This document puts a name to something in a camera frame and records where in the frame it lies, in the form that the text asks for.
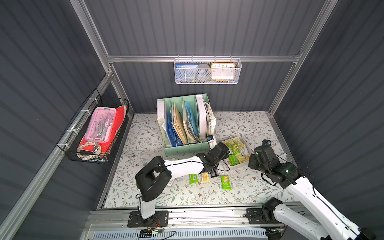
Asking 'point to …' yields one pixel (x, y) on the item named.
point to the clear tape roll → (97, 148)
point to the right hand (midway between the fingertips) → (257, 158)
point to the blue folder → (172, 133)
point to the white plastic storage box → (245, 145)
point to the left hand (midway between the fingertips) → (226, 149)
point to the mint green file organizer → (184, 122)
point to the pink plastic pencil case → (101, 126)
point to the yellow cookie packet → (205, 178)
